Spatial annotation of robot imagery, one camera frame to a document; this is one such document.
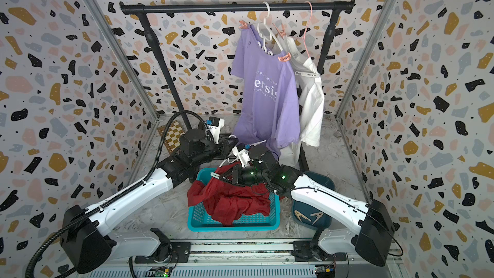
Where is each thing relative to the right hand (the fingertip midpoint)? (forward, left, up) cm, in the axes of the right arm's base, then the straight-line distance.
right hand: (220, 180), depth 66 cm
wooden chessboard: (+37, +37, -22) cm, 57 cm away
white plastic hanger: (+9, -1, -1) cm, 9 cm away
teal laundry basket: (-6, +11, -23) cm, 26 cm away
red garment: (-2, 0, -15) cm, 15 cm away
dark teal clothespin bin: (-3, -34, -26) cm, 43 cm away
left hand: (+15, -6, +4) cm, 16 cm away
